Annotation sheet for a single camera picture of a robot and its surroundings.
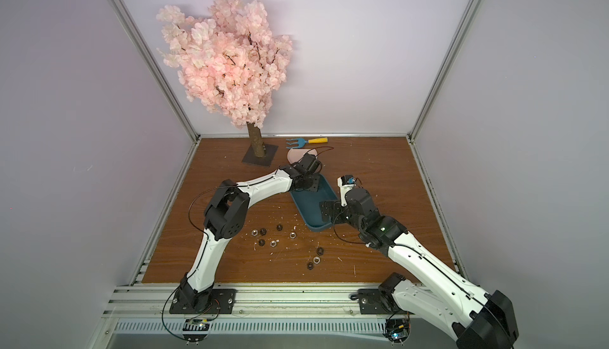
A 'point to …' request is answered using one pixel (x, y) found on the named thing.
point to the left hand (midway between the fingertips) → (320, 183)
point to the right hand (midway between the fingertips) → (331, 198)
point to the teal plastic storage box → (308, 204)
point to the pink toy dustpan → (294, 155)
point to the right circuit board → (397, 330)
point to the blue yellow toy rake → (300, 142)
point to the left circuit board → (195, 325)
